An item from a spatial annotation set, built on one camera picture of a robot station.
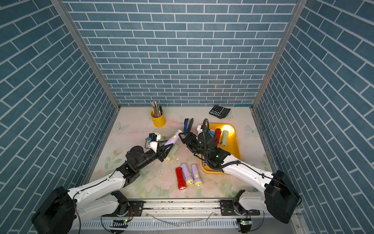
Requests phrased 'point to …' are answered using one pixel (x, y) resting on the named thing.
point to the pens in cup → (158, 110)
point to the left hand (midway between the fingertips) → (174, 145)
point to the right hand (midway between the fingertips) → (181, 138)
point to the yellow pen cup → (158, 122)
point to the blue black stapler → (188, 123)
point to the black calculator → (219, 111)
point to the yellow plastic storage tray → (232, 146)
